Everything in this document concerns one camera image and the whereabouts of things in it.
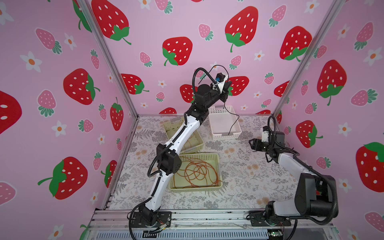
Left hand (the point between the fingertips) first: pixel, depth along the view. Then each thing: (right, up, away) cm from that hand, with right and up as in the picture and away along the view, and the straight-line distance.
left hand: (231, 80), depth 73 cm
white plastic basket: (+5, -19, +45) cm, 49 cm away
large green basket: (-16, -50, +16) cm, 55 cm away
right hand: (+18, -32, +18) cm, 41 cm away
